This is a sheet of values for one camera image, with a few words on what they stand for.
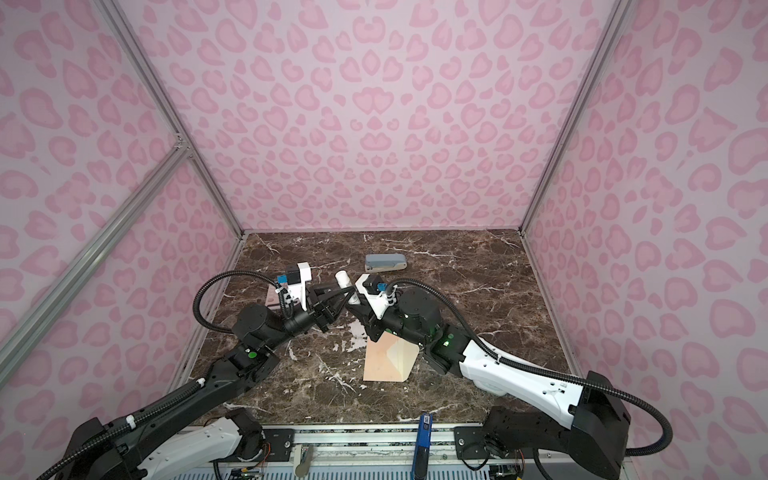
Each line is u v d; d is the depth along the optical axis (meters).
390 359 0.88
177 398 0.47
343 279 0.62
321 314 0.59
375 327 0.60
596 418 0.39
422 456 0.70
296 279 0.57
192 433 0.56
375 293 0.57
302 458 0.70
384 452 0.72
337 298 0.62
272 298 0.98
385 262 1.07
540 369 0.45
